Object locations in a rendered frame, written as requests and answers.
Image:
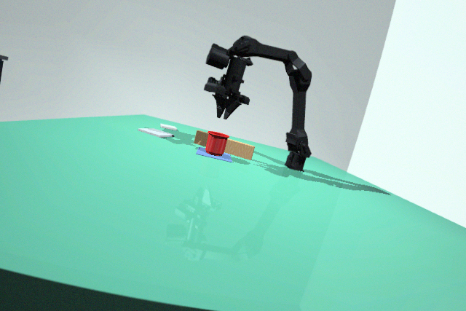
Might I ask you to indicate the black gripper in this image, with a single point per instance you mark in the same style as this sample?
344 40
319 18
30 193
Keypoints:
229 89

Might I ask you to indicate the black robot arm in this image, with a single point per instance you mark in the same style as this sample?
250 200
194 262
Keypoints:
300 78

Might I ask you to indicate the red cup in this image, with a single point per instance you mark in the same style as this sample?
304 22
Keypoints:
216 143

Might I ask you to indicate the light wooden beam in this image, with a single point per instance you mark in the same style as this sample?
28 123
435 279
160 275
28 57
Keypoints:
235 148

